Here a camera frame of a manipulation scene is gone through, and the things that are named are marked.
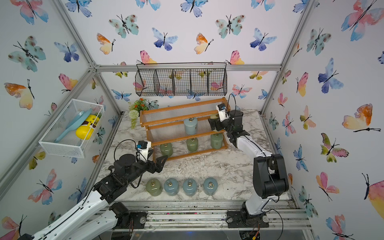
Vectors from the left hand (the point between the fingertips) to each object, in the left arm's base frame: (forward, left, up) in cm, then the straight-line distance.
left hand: (160, 152), depth 74 cm
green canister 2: (+10, 0, -14) cm, 17 cm away
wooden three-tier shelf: (+19, -8, -7) cm, 22 cm away
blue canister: (-12, -4, -14) cm, 19 cm away
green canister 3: (+14, -15, -14) cm, 24 cm away
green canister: (-12, +5, -14) cm, 19 cm away
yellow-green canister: (+22, -28, +2) cm, 36 cm away
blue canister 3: (-12, -24, -13) cm, 30 cm away
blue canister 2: (-12, -14, -14) cm, 23 cm away
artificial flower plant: (+39, +24, -7) cm, 46 cm away
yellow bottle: (+7, +34, +9) cm, 36 cm away
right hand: (+24, -30, +1) cm, 39 cm away
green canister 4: (+15, -30, -13) cm, 36 cm away
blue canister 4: (+17, -14, 0) cm, 22 cm away
